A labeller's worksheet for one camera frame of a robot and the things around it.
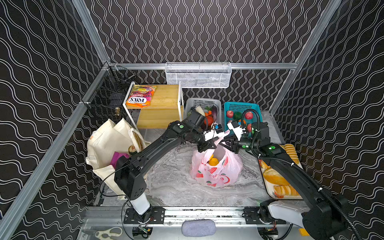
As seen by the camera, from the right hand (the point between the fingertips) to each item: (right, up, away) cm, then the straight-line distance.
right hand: (220, 140), depth 74 cm
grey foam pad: (-11, -40, -6) cm, 42 cm away
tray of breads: (+32, -25, +7) cm, 42 cm away
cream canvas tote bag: (-57, +1, +3) cm, 57 cm away
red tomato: (-3, +11, +32) cm, 34 cm away
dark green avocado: (+20, +15, +39) cm, 47 cm away
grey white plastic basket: (-15, +26, +43) cm, 52 cm away
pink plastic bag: (-1, -11, -5) cm, 12 cm away
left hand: (-1, -3, -3) cm, 4 cm away
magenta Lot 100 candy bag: (-55, -8, +5) cm, 55 cm away
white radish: (-8, +19, +38) cm, 43 cm away
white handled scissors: (-52, -43, -4) cm, 67 cm away
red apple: (+28, +16, +37) cm, 49 cm away
